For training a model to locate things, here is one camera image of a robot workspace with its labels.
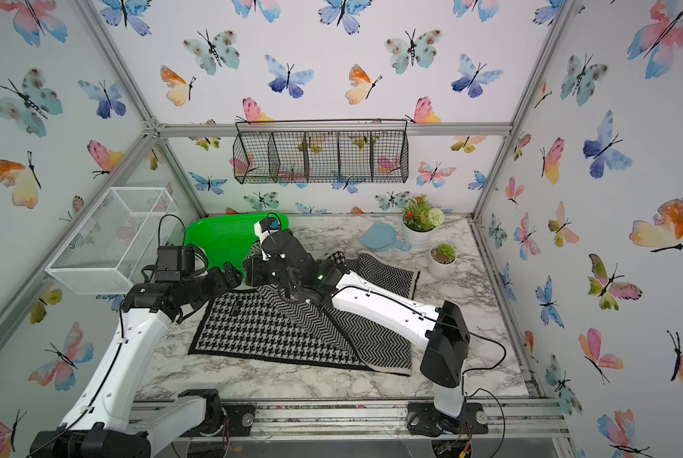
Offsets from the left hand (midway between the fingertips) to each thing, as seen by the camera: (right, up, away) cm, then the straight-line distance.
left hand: (232, 278), depth 78 cm
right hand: (+7, +5, -12) cm, 15 cm away
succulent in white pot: (+63, +4, +20) cm, 67 cm away
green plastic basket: (-19, +11, +40) cm, 46 cm away
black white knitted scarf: (+10, -15, +13) cm, 22 cm away
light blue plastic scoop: (+44, +12, +36) cm, 58 cm away
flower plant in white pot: (+56, +17, +21) cm, 62 cm away
